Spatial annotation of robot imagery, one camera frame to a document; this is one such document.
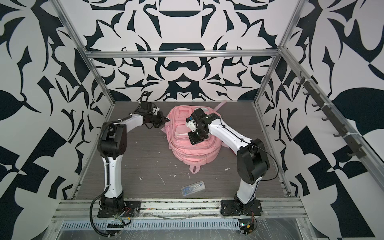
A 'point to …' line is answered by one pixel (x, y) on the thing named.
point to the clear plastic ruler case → (192, 188)
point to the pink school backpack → (195, 155)
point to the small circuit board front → (246, 229)
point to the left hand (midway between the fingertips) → (168, 117)
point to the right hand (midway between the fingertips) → (192, 138)
